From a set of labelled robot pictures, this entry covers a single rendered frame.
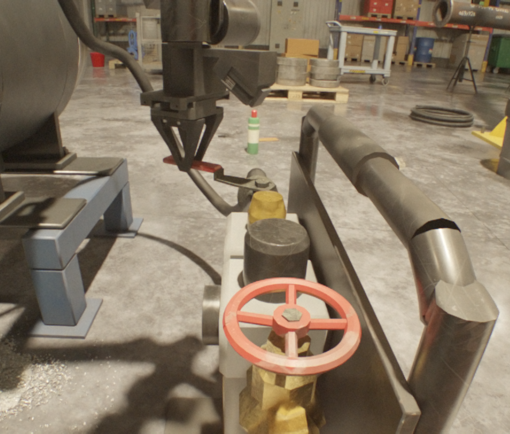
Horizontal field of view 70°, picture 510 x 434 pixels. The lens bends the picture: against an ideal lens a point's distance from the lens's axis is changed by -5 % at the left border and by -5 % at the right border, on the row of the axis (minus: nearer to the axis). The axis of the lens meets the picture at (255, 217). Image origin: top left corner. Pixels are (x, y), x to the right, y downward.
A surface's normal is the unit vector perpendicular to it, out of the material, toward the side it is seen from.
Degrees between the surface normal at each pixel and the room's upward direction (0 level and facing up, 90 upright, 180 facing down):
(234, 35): 123
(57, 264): 90
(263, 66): 90
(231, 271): 0
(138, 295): 0
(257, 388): 90
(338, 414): 90
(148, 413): 0
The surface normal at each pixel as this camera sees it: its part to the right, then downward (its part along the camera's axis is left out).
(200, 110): 0.89, 0.22
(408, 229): -0.95, -0.26
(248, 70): -0.45, 0.37
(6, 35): 1.00, -0.08
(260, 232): 0.04, -0.90
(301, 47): 0.07, 0.43
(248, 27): 0.72, 0.53
